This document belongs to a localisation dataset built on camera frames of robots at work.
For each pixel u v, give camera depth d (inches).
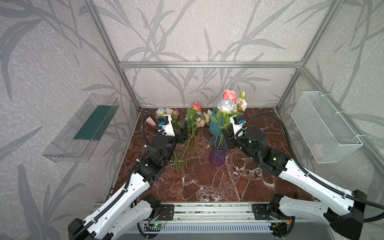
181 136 23.5
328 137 24.3
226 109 23.6
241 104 27.4
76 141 25.1
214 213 29.5
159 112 42.6
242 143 22.5
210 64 37.1
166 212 29.0
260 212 28.9
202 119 42.6
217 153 33.8
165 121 21.7
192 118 42.6
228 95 25.3
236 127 22.2
